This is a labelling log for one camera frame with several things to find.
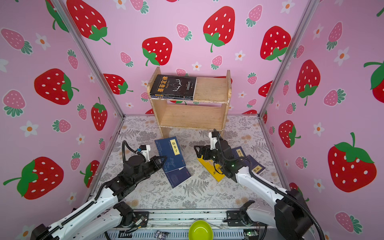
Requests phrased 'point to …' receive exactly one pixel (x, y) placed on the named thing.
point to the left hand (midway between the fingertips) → (168, 157)
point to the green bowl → (200, 230)
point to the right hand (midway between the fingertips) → (198, 146)
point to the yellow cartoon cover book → (215, 169)
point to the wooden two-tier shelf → (209, 111)
